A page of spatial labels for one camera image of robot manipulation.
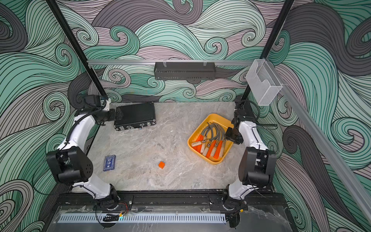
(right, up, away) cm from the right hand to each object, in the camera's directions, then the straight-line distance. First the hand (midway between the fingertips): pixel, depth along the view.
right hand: (230, 139), depth 87 cm
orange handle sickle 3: (-9, -5, +6) cm, 12 cm away
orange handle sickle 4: (-2, +2, +14) cm, 14 cm away
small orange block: (-42, -16, -1) cm, 45 cm away
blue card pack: (-74, -14, -1) cm, 75 cm away
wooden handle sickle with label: (-19, -3, +3) cm, 20 cm away
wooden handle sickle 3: (-3, -7, +4) cm, 9 cm away
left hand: (-72, +16, -1) cm, 73 cm away
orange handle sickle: (-17, -1, +11) cm, 20 cm away
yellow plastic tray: (-2, +11, +19) cm, 22 cm away
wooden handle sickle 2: (-9, -7, +3) cm, 12 cm away
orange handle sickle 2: (-19, -7, +5) cm, 21 cm away
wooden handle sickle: (-12, -4, +6) cm, 14 cm away
